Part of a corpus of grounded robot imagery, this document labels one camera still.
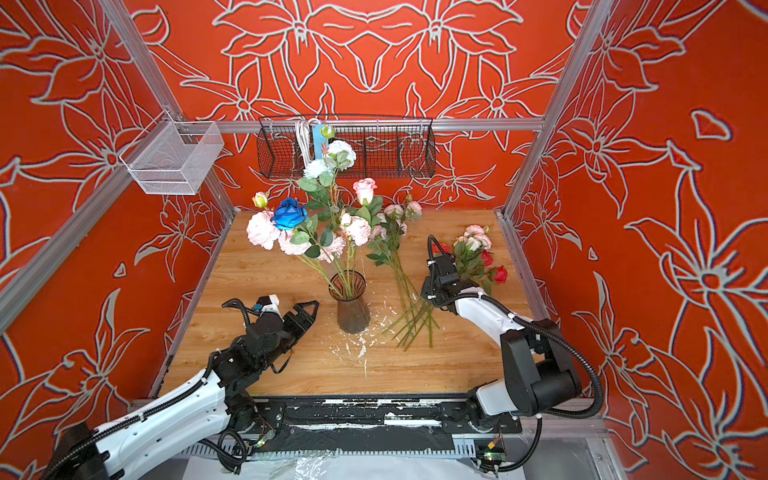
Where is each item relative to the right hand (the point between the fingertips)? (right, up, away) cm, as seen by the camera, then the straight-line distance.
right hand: (427, 286), depth 91 cm
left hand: (-32, -4, -12) cm, 35 cm away
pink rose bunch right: (+16, +11, +9) cm, 21 cm away
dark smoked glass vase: (-24, +2, -12) cm, 27 cm away
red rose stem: (+25, +3, +6) cm, 26 cm away
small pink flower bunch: (-3, -7, +1) cm, 8 cm away
